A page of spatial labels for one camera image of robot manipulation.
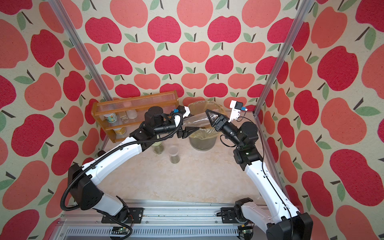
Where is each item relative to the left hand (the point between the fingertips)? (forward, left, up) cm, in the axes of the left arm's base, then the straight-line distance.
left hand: (196, 123), depth 67 cm
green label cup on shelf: (+19, +52, -17) cm, 58 cm away
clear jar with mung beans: (+6, +14, -35) cm, 38 cm away
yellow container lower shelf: (+20, +51, -31) cm, 63 cm away
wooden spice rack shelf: (+22, +50, -20) cm, 58 cm away
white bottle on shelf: (+24, +41, -18) cm, 51 cm away
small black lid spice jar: (0, +56, -27) cm, 62 cm away
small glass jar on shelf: (+22, +46, -20) cm, 54 cm away
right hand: (0, -6, +6) cm, 8 cm away
